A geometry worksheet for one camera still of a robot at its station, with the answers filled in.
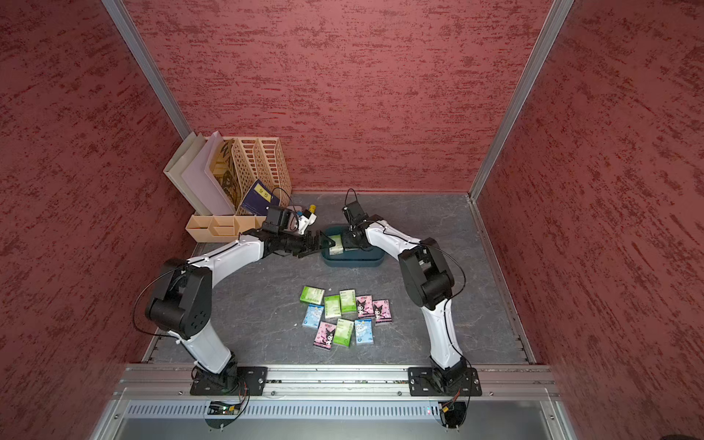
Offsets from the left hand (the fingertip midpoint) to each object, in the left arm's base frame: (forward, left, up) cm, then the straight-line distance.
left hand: (326, 251), depth 88 cm
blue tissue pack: (-18, +3, -10) cm, 21 cm away
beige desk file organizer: (+41, +34, +5) cm, 54 cm away
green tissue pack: (-11, +5, -10) cm, 15 cm away
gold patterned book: (+30, +40, +8) cm, 50 cm away
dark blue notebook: (+26, +29, -2) cm, 39 cm away
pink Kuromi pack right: (-16, -19, -10) cm, 26 cm away
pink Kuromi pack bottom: (-23, -1, -10) cm, 25 cm away
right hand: (+9, -8, -9) cm, 15 cm away
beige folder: (+21, +49, +18) cm, 56 cm away
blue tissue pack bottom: (-23, -13, -10) cm, 28 cm away
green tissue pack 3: (-13, -7, -10) cm, 18 cm away
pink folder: (+23, +46, +11) cm, 53 cm away
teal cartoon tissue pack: (+8, +8, +10) cm, 15 cm away
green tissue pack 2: (-15, -2, -10) cm, 18 cm away
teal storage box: (+3, -8, -9) cm, 13 cm away
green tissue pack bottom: (-23, -6, -10) cm, 26 cm away
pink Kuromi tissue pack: (-15, -13, -9) cm, 22 cm away
